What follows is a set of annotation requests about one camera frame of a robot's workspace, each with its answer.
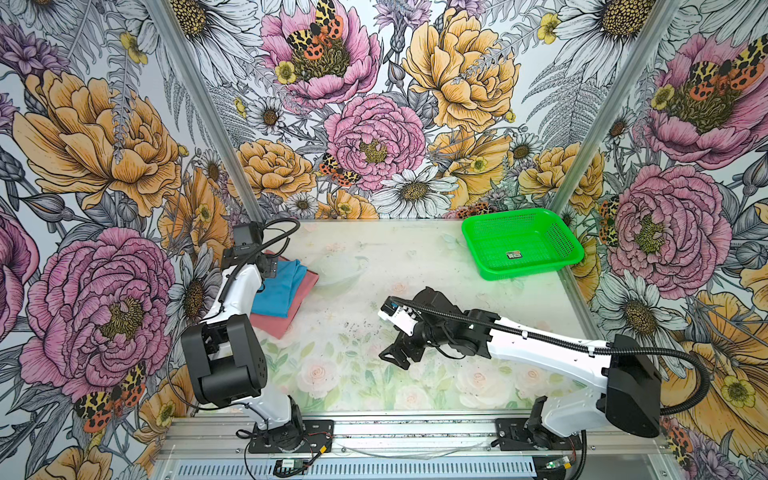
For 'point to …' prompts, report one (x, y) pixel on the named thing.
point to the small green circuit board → (550, 465)
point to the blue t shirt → (276, 297)
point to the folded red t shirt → (276, 326)
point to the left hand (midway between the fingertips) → (247, 270)
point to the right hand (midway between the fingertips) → (394, 349)
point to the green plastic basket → (520, 243)
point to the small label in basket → (513, 255)
